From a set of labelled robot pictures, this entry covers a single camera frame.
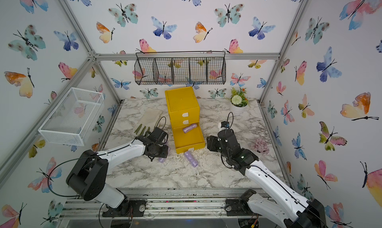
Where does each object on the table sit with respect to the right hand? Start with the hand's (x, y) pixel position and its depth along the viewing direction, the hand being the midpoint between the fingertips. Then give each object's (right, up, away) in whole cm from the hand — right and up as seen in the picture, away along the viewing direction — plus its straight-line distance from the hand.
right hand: (212, 137), depth 77 cm
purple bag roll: (-12, +3, +25) cm, 28 cm away
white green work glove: (-42, +7, +31) cm, 53 cm away
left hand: (-26, -11, +14) cm, 31 cm away
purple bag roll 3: (-11, -15, +12) cm, 22 cm away
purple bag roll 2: (-28, -15, +12) cm, 34 cm away
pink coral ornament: (+29, -6, +8) cm, 31 cm away
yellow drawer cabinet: (-15, +15, +10) cm, 23 cm away
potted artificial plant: (+20, +20, +22) cm, 36 cm away
